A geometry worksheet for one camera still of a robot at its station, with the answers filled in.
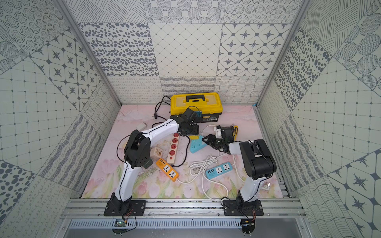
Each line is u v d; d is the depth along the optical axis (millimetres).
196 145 937
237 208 731
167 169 848
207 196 775
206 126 1072
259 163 489
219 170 838
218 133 910
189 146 956
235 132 1043
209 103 989
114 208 642
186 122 765
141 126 1057
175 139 982
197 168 858
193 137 948
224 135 785
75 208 751
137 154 595
